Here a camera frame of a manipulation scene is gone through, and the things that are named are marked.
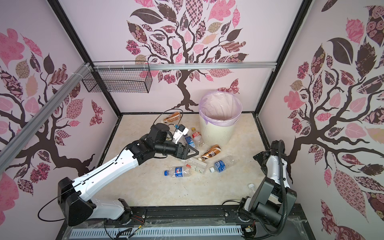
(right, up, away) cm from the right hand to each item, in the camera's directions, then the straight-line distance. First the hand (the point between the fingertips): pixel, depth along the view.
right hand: (263, 163), depth 85 cm
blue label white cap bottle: (-24, -1, 0) cm, 24 cm away
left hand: (-41, +9, -17) cm, 45 cm away
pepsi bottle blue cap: (-50, -4, -1) cm, 50 cm away
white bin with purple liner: (-23, +32, +19) cm, 43 cm away
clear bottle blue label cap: (-43, +12, +12) cm, 47 cm away
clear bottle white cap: (-8, -14, -4) cm, 16 cm away
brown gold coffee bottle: (-28, +6, +7) cm, 30 cm away
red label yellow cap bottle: (-39, +14, +17) cm, 45 cm away
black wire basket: (-90, +54, +10) cm, 106 cm away
